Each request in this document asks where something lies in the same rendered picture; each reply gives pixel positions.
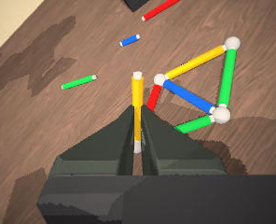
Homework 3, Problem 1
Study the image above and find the green rod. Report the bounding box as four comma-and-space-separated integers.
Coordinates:
218, 48, 236, 107
174, 115, 214, 133
62, 75, 97, 90

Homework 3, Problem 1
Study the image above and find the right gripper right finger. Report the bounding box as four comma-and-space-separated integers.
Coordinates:
141, 105, 228, 175

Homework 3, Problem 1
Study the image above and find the black stapler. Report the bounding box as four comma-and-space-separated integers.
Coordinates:
123, 0, 149, 13

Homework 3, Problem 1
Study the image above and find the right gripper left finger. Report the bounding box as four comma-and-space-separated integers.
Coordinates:
48, 105, 134, 177

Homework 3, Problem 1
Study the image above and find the red rod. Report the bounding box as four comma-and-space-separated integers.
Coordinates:
146, 83, 161, 112
142, 0, 180, 21

